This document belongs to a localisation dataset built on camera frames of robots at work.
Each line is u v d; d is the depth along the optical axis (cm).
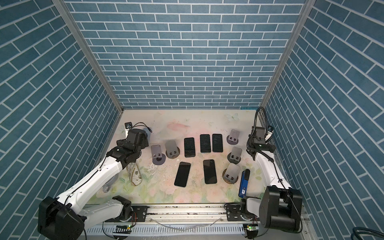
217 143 101
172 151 92
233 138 99
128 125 68
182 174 87
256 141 65
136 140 62
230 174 83
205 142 105
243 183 83
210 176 87
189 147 100
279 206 41
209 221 72
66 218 37
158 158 89
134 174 84
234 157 89
